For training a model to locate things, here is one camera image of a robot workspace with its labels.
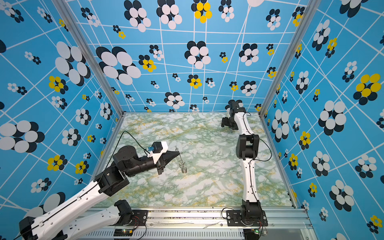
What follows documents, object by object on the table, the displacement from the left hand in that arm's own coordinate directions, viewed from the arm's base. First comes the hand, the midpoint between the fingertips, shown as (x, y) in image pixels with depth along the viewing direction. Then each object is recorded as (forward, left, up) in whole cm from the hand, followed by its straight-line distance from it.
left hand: (178, 152), depth 60 cm
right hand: (+41, -32, -32) cm, 61 cm away
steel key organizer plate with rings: (-3, -1, -4) cm, 5 cm away
